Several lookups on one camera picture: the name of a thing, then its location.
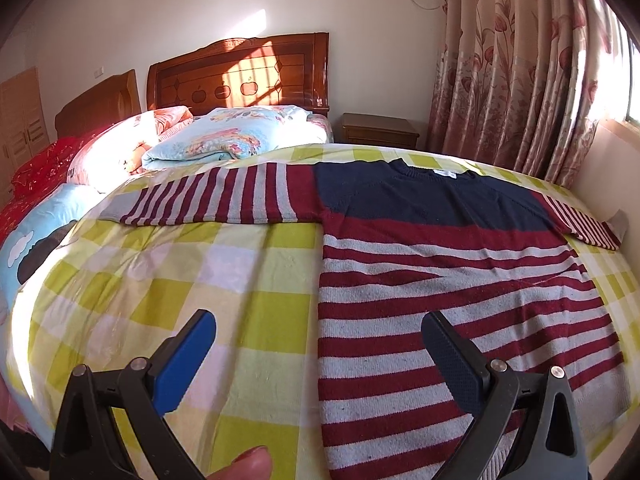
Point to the yellow green checkered blanket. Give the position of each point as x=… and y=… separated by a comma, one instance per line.
x=111, y=292

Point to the wooden nightstand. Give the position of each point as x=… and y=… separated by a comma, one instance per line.
x=376, y=130

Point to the window with frame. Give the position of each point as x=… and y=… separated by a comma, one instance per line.
x=617, y=94

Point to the light blue floral folded quilt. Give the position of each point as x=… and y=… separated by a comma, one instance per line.
x=237, y=133

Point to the pink white floral pillow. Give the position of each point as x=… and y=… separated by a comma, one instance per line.
x=115, y=155

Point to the red patterned bedding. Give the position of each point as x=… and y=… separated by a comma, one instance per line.
x=38, y=178

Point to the plain wooden headboard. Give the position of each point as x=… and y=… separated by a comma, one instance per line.
x=103, y=105

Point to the carved wooden headboard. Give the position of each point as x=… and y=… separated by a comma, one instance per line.
x=242, y=72

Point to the left hand thumb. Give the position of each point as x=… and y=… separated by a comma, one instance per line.
x=253, y=464

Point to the red grey striped navy sweater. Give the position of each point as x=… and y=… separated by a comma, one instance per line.
x=398, y=242

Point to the light blue cartoon sheet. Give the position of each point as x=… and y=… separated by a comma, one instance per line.
x=68, y=203

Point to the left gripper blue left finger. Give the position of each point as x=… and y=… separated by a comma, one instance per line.
x=87, y=442

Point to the light wooden louvered cabinet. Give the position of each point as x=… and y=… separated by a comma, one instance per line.
x=23, y=129

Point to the pink floral curtain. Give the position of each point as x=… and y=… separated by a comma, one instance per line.
x=518, y=84

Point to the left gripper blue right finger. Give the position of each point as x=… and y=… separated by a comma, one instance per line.
x=548, y=444

